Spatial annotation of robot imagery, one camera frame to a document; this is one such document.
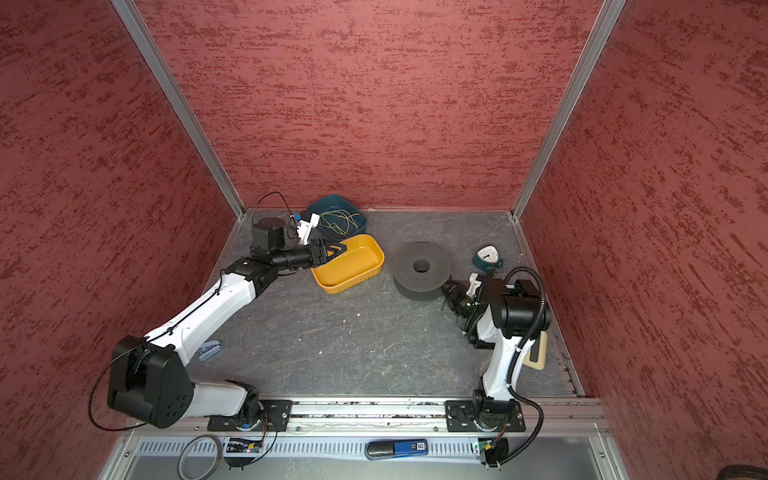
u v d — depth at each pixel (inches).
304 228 28.6
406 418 29.8
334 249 31.1
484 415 26.4
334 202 46.0
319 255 27.6
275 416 29.2
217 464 26.7
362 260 40.7
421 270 37.7
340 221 44.7
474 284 35.6
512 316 20.8
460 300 34.5
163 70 31.9
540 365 32.0
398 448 26.3
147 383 16.0
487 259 40.3
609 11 27.8
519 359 22.4
